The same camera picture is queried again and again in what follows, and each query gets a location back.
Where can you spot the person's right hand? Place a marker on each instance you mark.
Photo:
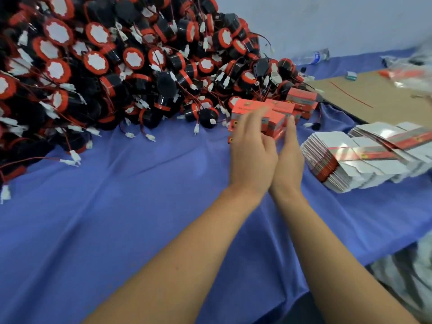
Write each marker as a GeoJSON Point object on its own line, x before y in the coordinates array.
{"type": "Point", "coordinates": [289, 168]}

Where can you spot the person's left hand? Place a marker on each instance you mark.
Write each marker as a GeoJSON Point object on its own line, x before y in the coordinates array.
{"type": "Point", "coordinates": [253, 162]}

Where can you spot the stack of box blanks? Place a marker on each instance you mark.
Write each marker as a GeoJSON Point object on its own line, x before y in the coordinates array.
{"type": "Point", "coordinates": [364, 155]}

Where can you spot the pile of black red buzzers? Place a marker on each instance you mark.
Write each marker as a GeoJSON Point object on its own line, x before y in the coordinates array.
{"type": "Point", "coordinates": [101, 64]}

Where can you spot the person's right forearm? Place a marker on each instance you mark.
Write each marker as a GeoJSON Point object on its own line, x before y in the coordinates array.
{"type": "Point", "coordinates": [337, 266]}

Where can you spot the person's left forearm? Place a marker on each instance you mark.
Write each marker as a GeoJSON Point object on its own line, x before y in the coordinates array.
{"type": "Point", "coordinates": [175, 266]}

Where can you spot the small teal box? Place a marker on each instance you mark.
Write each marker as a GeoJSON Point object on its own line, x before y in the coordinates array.
{"type": "Point", "coordinates": [351, 75]}

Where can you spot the brown cardboard sheet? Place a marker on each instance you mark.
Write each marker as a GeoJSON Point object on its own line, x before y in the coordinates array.
{"type": "Point", "coordinates": [371, 97]}

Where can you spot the clear plastic water bottle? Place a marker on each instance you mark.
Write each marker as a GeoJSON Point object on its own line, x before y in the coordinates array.
{"type": "Point", "coordinates": [312, 56]}

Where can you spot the pile of clear plastic bags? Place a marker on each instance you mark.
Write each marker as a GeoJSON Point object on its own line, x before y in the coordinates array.
{"type": "Point", "coordinates": [412, 67]}

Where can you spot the blue table cloth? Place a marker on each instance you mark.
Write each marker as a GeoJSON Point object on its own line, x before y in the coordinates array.
{"type": "Point", "coordinates": [101, 226]}

